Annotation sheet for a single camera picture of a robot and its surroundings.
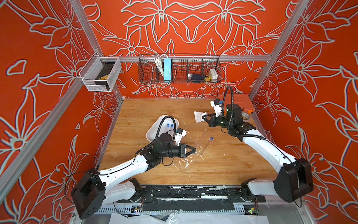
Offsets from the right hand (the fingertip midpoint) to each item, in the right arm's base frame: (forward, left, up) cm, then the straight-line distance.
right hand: (200, 116), depth 78 cm
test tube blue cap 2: (+10, +18, -24) cm, 31 cm away
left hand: (-18, +3, -5) cm, 19 cm away
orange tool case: (+31, -39, -17) cm, 53 cm away
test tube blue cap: (+11, +21, -24) cm, 34 cm away
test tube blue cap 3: (0, -10, -24) cm, 26 cm away
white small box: (+30, -10, +7) cm, 33 cm away
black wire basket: (+37, +9, +8) cm, 39 cm away
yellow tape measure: (+31, -8, +4) cm, 33 cm away
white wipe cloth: (+3, +1, -3) cm, 4 cm away
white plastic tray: (+2, +32, -21) cm, 38 cm away
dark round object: (+31, 0, +4) cm, 32 cm away
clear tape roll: (+20, -37, -21) cm, 48 cm away
